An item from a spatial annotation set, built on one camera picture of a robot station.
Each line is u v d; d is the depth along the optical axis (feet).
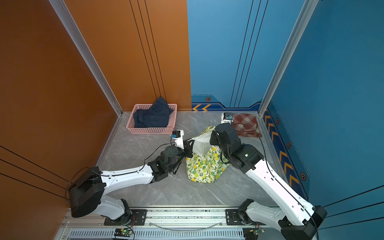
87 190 1.51
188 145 2.24
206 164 2.80
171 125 3.70
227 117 1.87
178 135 2.15
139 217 2.43
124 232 2.33
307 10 2.30
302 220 1.20
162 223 2.39
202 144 2.75
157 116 3.67
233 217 2.38
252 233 2.31
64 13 2.33
